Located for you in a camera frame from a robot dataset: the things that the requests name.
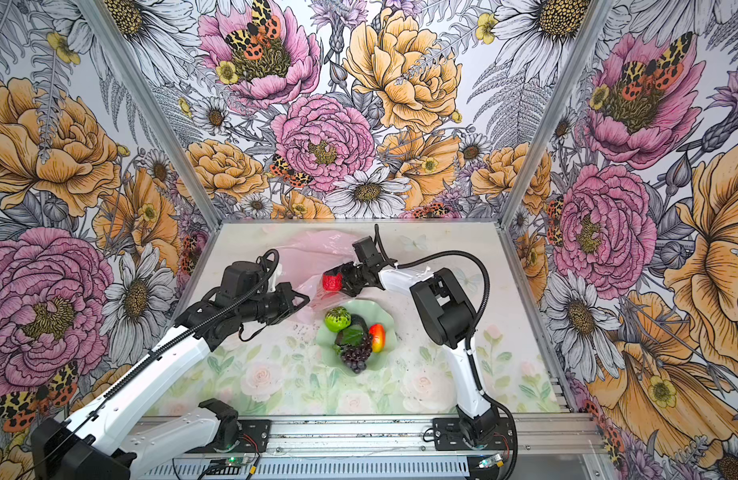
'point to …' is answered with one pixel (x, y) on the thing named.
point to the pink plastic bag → (302, 263)
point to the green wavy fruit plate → (372, 313)
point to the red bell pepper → (332, 283)
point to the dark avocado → (356, 319)
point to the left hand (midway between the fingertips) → (309, 308)
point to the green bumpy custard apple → (337, 319)
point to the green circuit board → (491, 461)
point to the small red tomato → (378, 333)
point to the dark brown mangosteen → (352, 336)
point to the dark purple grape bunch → (355, 355)
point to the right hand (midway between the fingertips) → (330, 284)
